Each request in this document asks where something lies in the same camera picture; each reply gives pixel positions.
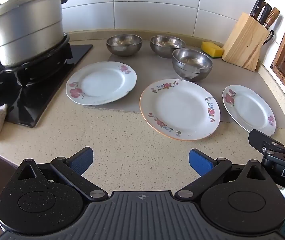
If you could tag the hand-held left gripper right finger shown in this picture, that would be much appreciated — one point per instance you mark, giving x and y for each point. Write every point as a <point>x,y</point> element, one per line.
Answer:
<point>201,165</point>

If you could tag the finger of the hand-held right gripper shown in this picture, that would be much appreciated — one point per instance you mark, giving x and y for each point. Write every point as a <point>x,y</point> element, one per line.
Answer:
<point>262,140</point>

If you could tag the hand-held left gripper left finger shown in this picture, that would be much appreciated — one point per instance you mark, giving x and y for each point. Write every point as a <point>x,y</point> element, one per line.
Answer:
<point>82,161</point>

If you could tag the small white floral plate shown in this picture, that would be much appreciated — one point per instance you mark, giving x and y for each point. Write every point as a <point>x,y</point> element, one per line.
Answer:
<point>102,83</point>
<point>248,110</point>

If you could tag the large orange-rimmed floral plate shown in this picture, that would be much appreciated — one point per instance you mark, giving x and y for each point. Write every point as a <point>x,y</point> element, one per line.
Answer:
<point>180,110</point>

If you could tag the stainless steel bowl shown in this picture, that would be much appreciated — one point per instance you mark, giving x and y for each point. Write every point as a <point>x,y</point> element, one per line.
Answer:
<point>191,66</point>
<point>167,47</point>
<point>123,46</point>

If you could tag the black glass gas stove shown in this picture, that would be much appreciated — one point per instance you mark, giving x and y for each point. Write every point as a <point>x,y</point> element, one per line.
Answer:
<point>32,100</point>

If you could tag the wooden knife block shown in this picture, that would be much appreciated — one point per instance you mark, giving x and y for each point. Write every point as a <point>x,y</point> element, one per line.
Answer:
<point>245,42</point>

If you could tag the yellow sponge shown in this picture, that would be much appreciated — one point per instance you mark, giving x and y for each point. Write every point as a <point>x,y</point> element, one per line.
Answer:
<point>211,49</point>

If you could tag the grey counter mat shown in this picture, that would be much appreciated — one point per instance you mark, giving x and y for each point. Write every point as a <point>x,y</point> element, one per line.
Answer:
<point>145,67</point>

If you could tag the aluminium pressure cooker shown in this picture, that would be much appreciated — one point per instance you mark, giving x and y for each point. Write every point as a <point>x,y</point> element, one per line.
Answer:
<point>27,30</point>

